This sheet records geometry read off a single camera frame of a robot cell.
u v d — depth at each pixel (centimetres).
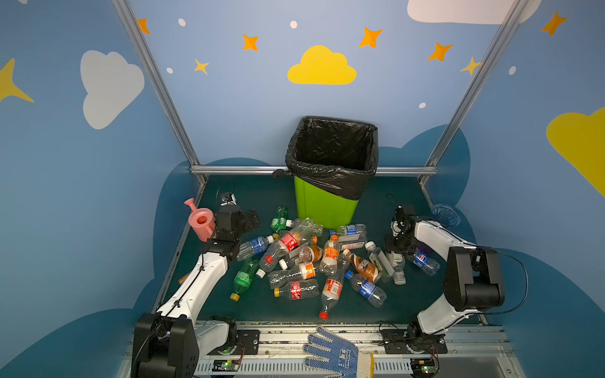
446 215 83
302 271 84
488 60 80
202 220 91
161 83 85
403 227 71
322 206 88
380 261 93
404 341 74
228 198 73
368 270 85
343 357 72
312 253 80
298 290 80
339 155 99
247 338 76
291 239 87
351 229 98
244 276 82
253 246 91
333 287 80
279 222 101
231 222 62
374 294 84
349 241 95
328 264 89
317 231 96
